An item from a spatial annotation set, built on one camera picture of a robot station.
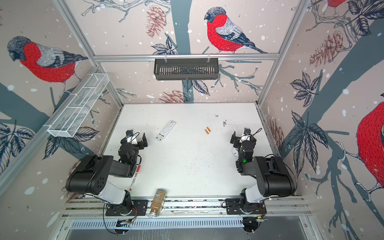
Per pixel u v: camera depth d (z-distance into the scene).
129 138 0.78
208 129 1.04
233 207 0.73
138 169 0.84
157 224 0.70
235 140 0.83
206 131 1.04
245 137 0.78
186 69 1.07
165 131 1.03
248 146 0.73
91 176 0.46
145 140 0.86
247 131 0.77
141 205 0.73
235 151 0.90
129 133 0.77
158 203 0.71
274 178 0.45
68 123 0.71
